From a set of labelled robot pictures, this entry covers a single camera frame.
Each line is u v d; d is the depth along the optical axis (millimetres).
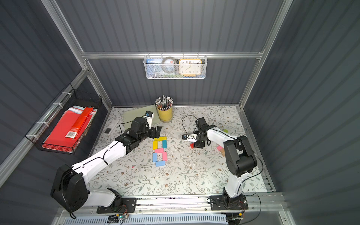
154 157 911
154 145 965
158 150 944
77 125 711
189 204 753
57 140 682
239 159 488
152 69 905
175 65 874
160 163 889
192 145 973
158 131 766
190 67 885
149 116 722
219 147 960
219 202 734
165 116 1016
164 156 914
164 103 982
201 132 708
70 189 421
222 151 917
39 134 608
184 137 839
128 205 739
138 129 628
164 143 972
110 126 1069
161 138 991
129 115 1139
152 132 743
